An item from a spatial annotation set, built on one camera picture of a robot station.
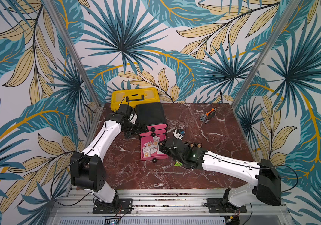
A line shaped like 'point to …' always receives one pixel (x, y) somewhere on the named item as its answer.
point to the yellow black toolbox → (133, 96)
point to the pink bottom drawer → (144, 140)
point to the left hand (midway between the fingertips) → (142, 134)
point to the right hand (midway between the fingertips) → (160, 144)
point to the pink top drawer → (153, 128)
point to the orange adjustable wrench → (203, 117)
